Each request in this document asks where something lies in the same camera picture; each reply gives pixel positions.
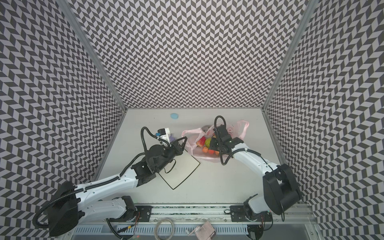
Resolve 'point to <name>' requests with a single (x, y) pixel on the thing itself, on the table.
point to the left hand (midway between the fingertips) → (188, 139)
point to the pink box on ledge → (205, 232)
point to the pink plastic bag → (198, 140)
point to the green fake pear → (207, 142)
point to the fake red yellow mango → (213, 152)
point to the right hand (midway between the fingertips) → (213, 148)
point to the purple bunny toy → (171, 139)
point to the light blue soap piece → (174, 116)
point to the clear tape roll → (205, 127)
